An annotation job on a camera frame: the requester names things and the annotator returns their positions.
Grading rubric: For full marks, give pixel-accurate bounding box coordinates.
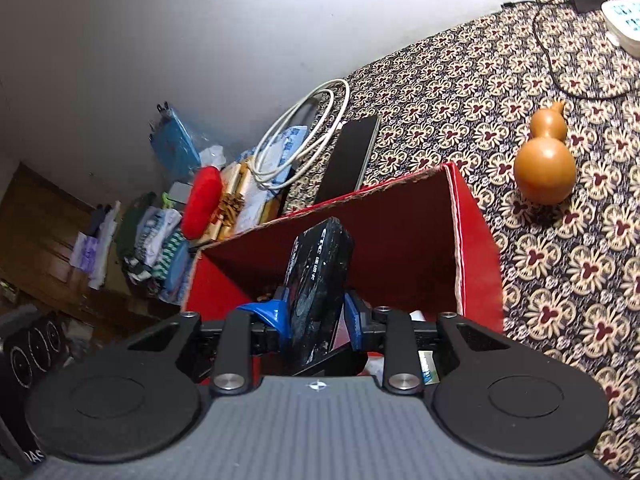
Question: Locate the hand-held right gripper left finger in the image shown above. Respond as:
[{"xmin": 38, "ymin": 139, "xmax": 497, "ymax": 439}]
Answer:
[{"xmin": 125, "ymin": 287, "xmax": 293, "ymax": 395}]

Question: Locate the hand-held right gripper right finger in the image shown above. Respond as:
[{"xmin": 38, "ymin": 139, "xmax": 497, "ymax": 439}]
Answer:
[{"xmin": 342, "ymin": 290, "xmax": 518, "ymax": 395}]

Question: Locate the black electronic device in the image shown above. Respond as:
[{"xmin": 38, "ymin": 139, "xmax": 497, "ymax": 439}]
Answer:
[{"xmin": 280, "ymin": 217, "xmax": 356, "ymax": 376}]

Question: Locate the red cardboard box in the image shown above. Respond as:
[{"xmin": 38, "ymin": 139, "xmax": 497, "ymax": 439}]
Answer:
[{"xmin": 181, "ymin": 161, "xmax": 505, "ymax": 386}]

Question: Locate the orange-brown gourd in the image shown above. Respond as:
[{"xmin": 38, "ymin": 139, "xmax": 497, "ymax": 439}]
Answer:
[{"xmin": 513, "ymin": 100, "xmax": 577, "ymax": 206}]

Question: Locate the pine cone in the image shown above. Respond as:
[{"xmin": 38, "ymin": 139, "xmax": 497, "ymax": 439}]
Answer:
[{"xmin": 215, "ymin": 192, "xmax": 246, "ymax": 226}]

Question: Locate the wooden box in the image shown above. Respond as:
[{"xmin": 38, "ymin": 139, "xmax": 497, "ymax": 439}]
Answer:
[{"xmin": 210, "ymin": 160, "xmax": 281, "ymax": 241}]

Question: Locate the red pouch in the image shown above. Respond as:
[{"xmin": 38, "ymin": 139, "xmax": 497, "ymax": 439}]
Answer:
[{"xmin": 180, "ymin": 166, "xmax": 223, "ymax": 240}]

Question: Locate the pile of clothes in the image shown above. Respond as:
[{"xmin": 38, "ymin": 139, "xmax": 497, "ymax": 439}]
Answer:
[{"xmin": 115, "ymin": 192, "xmax": 193, "ymax": 306}]

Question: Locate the black smartphone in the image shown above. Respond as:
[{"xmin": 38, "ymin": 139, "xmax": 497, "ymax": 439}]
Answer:
[{"xmin": 316, "ymin": 115, "xmax": 382, "ymax": 206}]

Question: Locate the blue printed paper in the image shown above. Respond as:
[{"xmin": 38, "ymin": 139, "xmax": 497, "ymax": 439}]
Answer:
[{"xmin": 270, "ymin": 125, "xmax": 311, "ymax": 181}]

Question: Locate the pale hanging cloth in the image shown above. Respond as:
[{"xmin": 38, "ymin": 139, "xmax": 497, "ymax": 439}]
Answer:
[{"xmin": 70, "ymin": 202, "xmax": 121, "ymax": 288}]

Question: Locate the floral patterned tablecloth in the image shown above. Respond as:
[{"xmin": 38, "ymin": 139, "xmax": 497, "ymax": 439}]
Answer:
[{"xmin": 285, "ymin": 0, "xmax": 640, "ymax": 478}]

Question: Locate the blue plastic bag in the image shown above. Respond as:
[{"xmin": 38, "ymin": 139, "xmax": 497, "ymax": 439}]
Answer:
[{"xmin": 148, "ymin": 102, "xmax": 201, "ymax": 181}]

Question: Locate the black speaker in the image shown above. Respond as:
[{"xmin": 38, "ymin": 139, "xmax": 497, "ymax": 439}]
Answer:
[{"xmin": 0, "ymin": 307, "xmax": 76, "ymax": 461}]

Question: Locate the wooden cabinet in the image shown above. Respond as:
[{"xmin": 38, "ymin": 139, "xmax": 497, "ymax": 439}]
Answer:
[{"xmin": 0, "ymin": 160, "xmax": 166, "ymax": 341}]

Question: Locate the white power strip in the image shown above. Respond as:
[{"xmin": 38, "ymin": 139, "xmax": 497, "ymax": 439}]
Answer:
[{"xmin": 600, "ymin": 0, "xmax": 640, "ymax": 59}]

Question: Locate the coiled white cable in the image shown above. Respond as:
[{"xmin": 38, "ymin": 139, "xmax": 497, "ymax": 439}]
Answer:
[{"xmin": 252, "ymin": 78, "xmax": 351, "ymax": 192}]

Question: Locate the black cable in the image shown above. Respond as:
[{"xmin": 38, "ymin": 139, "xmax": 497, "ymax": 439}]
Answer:
[{"xmin": 502, "ymin": 0, "xmax": 633, "ymax": 101}]

